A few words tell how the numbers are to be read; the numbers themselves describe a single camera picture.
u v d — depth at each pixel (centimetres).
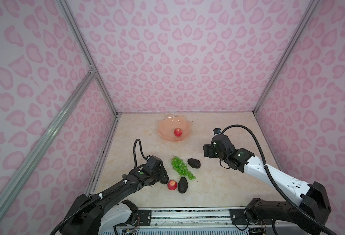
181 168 86
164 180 81
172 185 80
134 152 66
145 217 73
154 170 66
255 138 58
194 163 89
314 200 39
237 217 74
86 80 86
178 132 103
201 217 75
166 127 110
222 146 60
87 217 40
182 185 80
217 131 70
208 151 72
